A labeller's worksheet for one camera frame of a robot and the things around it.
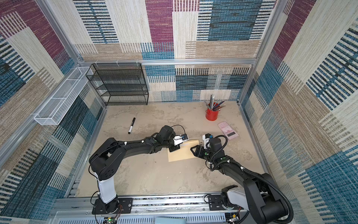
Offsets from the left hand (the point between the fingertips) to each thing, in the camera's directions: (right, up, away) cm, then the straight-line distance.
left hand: (182, 141), depth 92 cm
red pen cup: (+22, +17, +13) cm, 31 cm away
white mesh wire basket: (-65, +18, -21) cm, 71 cm away
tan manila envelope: (+2, -6, -5) cm, 8 cm away
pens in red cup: (+24, +23, +13) cm, 36 cm away
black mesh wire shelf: (-48, +41, +17) cm, 65 cm away
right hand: (+8, -6, -4) cm, 11 cm away
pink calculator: (+33, +6, +10) cm, 35 cm away
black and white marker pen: (-38, +9, +13) cm, 41 cm away
